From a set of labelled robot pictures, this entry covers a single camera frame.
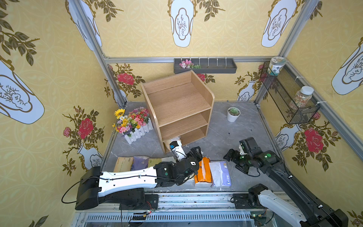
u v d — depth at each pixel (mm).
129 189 470
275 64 846
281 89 904
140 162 838
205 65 917
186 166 501
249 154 595
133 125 898
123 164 835
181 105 767
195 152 631
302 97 654
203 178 747
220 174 770
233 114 1031
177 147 645
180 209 729
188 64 878
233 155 699
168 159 817
